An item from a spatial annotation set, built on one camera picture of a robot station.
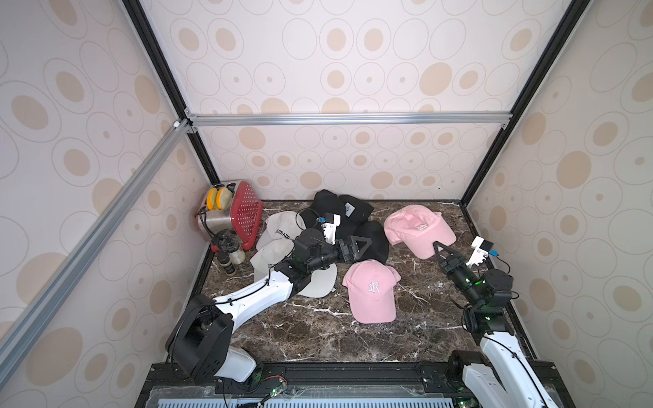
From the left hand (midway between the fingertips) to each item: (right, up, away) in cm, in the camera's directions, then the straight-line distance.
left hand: (369, 245), depth 73 cm
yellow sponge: (-53, +16, +21) cm, 59 cm away
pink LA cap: (+16, +5, +6) cm, 17 cm away
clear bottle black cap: (-48, 0, +19) cm, 52 cm away
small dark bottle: (-49, -6, +17) cm, 52 cm away
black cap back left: (-14, +16, +39) cm, 44 cm away
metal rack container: (-55, +7, +20) cm, 59 cm away
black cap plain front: (+7, -3, +22) cm, 23 cm away
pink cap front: (+2, -15, +12) cm, 19 cm away
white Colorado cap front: (-36, -7, +24) cm, 44 cm away
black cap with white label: (-1, +12, +36) cm, 38 cm away
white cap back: (-31, +6, +35) cm, 47 cm away
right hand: (+18, 0, -1) cm, 18 cm away
